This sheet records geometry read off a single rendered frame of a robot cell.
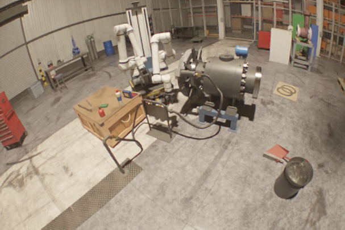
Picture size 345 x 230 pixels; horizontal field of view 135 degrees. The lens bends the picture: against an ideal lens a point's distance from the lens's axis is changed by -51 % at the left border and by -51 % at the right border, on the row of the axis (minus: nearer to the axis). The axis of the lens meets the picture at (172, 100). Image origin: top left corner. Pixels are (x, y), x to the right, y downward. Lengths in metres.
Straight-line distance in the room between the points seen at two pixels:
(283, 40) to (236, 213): 5.04
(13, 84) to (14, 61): 1.21
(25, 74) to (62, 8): 4.24
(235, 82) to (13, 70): 9.57
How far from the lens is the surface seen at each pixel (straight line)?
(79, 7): 10.26
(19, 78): 9.49
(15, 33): 9.61
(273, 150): 2.06
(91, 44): 9.49
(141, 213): 1.58
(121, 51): 2.23
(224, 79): 1.88
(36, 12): 9.83
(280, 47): 5.53
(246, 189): 1.65
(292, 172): 1.52
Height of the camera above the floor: 1.46
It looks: 32 degrees down
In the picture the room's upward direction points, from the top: 8 degrees counter-clockwise
